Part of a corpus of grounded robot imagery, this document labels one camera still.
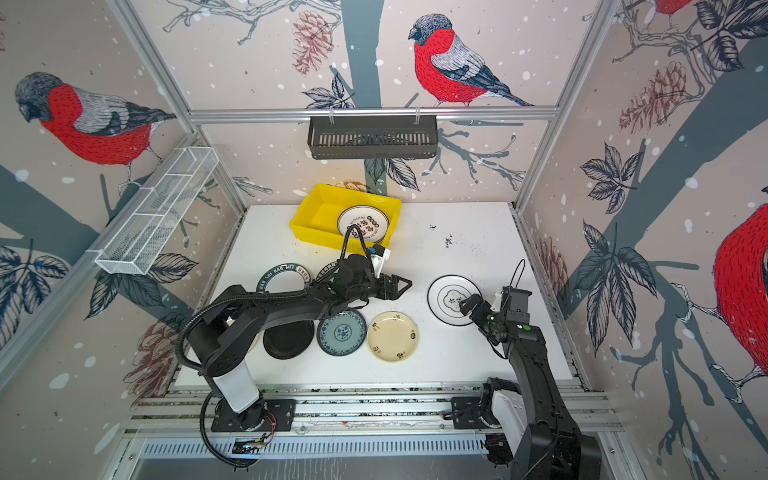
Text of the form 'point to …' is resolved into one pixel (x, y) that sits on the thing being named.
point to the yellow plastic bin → (318, 209)
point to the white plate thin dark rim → (445, 296)
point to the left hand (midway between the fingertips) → (405, 284)
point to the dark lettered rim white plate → (286, 277)
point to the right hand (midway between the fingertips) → (469, 315)
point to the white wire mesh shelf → (149, 228)
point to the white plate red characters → (373, 223)
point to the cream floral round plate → (392, 336)
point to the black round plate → (289, 340)
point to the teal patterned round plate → (342, 334)
